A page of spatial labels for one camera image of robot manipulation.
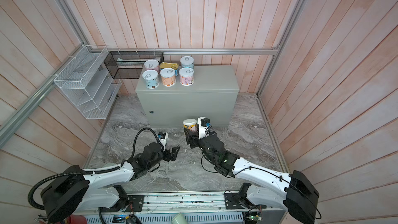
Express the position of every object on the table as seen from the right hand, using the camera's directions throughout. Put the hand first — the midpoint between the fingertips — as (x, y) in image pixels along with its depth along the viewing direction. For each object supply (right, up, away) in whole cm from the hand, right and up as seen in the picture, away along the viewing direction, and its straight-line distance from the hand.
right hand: (189, 127), depth 73 cm
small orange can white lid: (0, +2, -3) cm, 4 cm away
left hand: (-10, -13, +12) cm, 21 cm away
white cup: (-4, -37, -10) cm, 39 cm away
